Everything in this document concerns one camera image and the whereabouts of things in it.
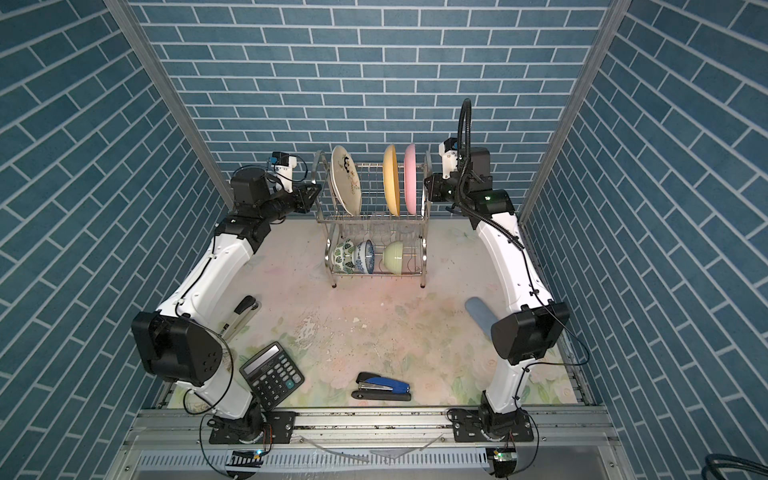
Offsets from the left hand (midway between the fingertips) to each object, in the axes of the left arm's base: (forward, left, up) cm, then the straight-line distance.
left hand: (320, 185), depth 78 cm
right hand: (+1, -28, +2) cm, 28 cm away
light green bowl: (-6, -20, -23) cm, 31 cm away
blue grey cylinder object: (-20, -47, -35) cm, 62 cm away
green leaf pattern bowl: (-6, -4, -24) cm, 25 cm away
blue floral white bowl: (-6, -10, -23) cm, 26 cm away
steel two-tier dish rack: (+12, -14, -24) cm, 30 cm away
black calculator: (-37, +14, -35) cm, 53 cm away
